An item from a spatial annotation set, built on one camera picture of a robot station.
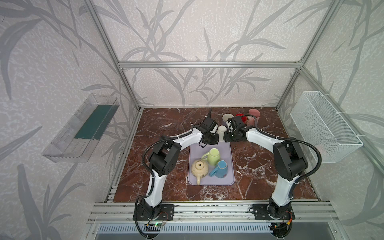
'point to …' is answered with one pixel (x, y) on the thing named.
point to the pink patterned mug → (250, 120)
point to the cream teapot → (199, 169)
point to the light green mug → (213, 156)
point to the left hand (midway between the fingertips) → (220, 137)
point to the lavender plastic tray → (196, 152)
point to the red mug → (244, 118)
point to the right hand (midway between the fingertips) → (226, 133)
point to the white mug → (221, 129)
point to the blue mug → (221, 170)
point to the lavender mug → (226, 116)
